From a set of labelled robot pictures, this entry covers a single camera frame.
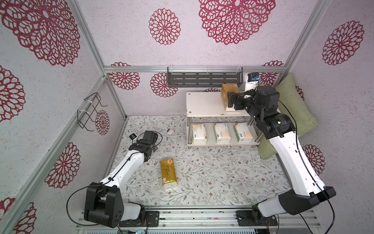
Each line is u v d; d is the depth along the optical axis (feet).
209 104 2.63
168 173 2.72
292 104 2.55
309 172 1.30
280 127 1.40
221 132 3.11
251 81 1.70
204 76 3.02
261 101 1.51
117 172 1.54
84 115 2.40
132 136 2.42
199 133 3.11
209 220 2.47
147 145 2.02
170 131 3.58
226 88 2.59
